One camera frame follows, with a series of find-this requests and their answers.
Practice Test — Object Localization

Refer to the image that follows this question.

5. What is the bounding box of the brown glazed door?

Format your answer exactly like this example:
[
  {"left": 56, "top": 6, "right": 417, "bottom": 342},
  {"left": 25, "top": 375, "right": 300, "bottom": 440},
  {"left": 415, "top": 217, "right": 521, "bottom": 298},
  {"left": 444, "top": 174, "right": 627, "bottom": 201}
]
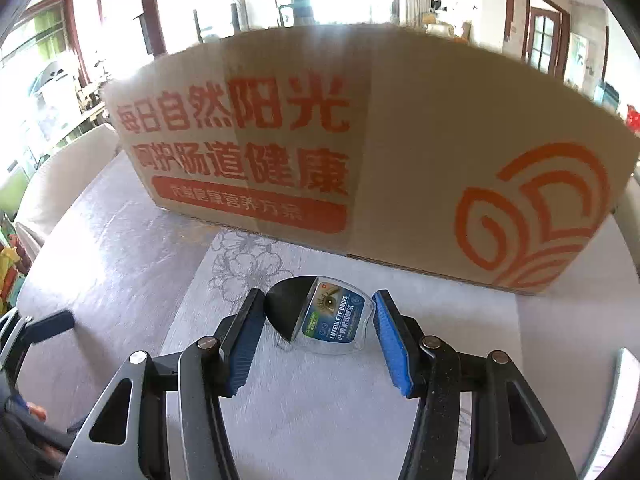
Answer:
[{"left": 525, "top": 0, "right": 571, "bottom": 78}]

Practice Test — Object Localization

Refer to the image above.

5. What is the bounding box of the printed cardboard box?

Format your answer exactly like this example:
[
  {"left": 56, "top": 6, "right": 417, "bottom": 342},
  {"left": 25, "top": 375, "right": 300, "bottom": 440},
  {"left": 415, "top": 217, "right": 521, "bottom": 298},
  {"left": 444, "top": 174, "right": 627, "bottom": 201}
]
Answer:
[{"left": 102, "top": 24, "right": 640, "bottom": 296}]

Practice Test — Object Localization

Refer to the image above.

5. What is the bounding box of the colourful plastic item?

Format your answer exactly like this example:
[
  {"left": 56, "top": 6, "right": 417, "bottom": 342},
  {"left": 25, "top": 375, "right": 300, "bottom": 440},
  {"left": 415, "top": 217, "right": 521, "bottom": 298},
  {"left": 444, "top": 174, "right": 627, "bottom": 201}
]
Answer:
[{"left": 0, "top": 237, "right": 31, "bottom": 313}]

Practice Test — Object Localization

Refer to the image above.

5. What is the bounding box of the beige chair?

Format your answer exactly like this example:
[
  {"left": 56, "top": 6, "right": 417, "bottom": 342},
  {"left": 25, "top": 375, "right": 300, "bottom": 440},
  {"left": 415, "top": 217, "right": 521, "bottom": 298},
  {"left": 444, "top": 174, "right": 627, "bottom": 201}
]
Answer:
[{"left": 15, "top": 124, "right": 121, "bottom": 241}]

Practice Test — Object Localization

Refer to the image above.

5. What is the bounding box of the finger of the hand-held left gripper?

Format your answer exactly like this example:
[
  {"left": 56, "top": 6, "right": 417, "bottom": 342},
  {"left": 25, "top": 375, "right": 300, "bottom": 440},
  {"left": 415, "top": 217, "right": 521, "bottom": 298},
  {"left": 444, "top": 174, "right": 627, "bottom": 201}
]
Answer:
[{"left": 22, "top": 310, "right": 76, "bottom": 345}]

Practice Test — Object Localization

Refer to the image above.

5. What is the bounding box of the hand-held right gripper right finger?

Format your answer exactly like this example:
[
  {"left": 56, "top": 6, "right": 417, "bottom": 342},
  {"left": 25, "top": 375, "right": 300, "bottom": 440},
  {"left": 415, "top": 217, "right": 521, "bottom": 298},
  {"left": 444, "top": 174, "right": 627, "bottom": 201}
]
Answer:
[{"left": 374, "top": 290, "right": 576, "bottom": 480}]

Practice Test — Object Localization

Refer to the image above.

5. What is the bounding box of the water dispenser bottle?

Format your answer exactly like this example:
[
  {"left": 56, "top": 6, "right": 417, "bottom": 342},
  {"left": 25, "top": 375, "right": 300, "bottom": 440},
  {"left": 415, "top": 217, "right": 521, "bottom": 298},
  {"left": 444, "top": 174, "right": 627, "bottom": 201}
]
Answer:
[{"left": 280, "top": 0, "right": 316, "bottom": 28}]

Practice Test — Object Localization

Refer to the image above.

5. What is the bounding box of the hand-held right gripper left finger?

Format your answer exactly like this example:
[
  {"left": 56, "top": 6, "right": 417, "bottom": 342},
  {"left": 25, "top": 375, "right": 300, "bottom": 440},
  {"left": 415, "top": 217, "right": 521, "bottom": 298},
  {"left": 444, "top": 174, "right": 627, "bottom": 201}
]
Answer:
[{"left": 60, "top": 289, "right": 265, "bottom": 480}]

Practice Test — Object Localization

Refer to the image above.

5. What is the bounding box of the clear eye drops bottle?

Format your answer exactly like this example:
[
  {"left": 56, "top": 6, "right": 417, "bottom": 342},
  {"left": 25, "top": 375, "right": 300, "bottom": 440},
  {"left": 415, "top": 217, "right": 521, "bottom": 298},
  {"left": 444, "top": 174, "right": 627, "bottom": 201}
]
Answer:
[{"left": 265, "top": 276, "right": 376, "bottom": 358}]

